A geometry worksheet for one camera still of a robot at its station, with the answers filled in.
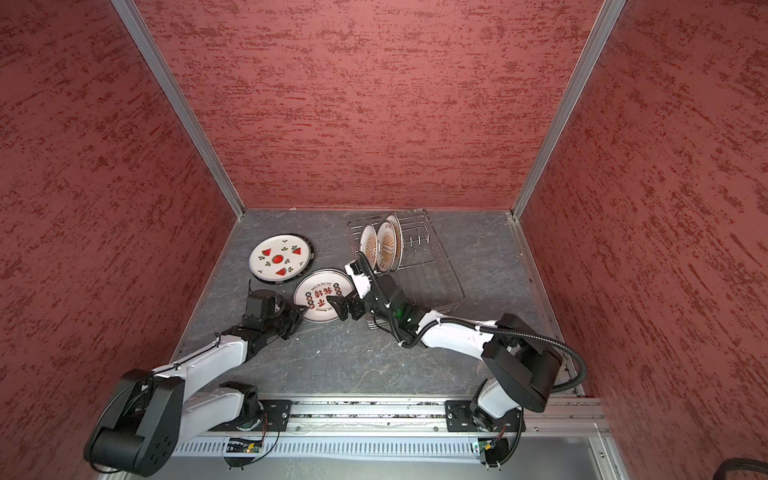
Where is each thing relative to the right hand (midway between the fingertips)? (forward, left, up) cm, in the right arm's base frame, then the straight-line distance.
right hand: (339, 295), depth 79 cm
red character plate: (+11, +11, -15) cm, 22 cm away
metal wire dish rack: (+17, -27, -16) cm, 35 cm away
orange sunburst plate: (+22, -7, -7) cm, 24 cm away
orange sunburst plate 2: (+20, -14, -5) cm, 25 cm away
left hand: (+2, +11, -13) cm, 17 cm away
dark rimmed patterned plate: (+23, +25, -13) cm, 36 cm away
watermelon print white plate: (+23, +25, -13) cm, 36 cm away
